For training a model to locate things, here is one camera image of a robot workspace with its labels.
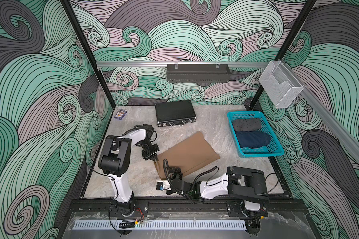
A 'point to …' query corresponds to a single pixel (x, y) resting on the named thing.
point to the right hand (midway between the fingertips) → (166, 175)
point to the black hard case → (175, 113)
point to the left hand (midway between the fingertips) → (158, 158)
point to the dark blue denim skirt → (251, 139)
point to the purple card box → (120, 114)
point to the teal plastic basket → (274, 148)
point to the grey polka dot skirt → (247, 124)
